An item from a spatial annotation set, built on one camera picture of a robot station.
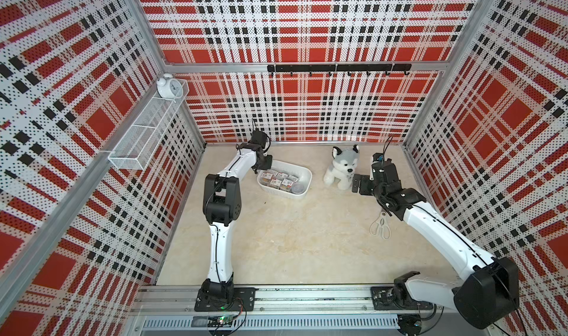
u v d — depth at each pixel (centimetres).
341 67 90
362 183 74
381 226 91
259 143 84
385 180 60
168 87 80
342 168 91
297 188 99
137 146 91
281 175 104
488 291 38
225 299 66
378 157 71
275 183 99
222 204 60
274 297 75
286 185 98
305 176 105
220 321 69
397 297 67
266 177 101
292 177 104
